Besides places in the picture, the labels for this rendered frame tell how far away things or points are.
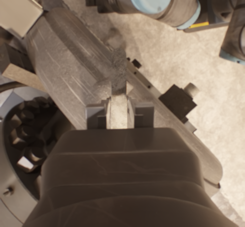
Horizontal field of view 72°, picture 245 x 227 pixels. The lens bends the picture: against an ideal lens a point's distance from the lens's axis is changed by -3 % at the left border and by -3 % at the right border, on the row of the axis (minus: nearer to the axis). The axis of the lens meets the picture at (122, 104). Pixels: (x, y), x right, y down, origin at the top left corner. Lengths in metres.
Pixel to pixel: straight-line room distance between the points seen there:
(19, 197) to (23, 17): 0.41
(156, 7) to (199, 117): 1.18
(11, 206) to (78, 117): 0.35
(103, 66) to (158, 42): 0.99
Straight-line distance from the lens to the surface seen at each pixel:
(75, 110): 0.28
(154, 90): 0.63
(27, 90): 1.06
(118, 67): 0.16
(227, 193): 2.21
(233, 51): 0.70
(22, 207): 0.55
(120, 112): 0.16
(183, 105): 0.54
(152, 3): 0.45
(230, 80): 1.55
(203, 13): 1.01
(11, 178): 0.53
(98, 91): 0.25
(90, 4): 0.67
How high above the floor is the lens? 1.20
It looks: 70 degrees down
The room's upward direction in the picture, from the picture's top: 165 degrees clockwise
